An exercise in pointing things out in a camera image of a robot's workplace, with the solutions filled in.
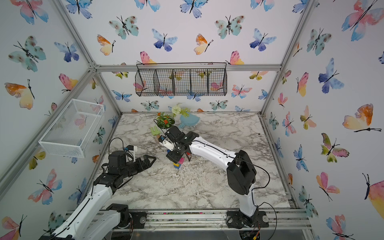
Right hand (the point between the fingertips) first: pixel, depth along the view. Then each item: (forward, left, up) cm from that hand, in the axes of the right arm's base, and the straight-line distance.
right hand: (174, 152), depth 83 cm
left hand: (-5, +12, -2) cm, 13 cm away
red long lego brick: (-11, -10, +19) cm, 24 cm away
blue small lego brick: (-3, -1, -13) cm, 13 cm away
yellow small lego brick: (-3, 0, -10) cm, 10 cm away
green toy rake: (+24, +19, -14) cm, 34 cm away
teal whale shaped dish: (+34, -5, -13) cm, 37 cm away
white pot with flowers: (+21, +8, +1) cm, 23 cm away
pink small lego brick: (-6, -5, +4) cm, 9 cm away
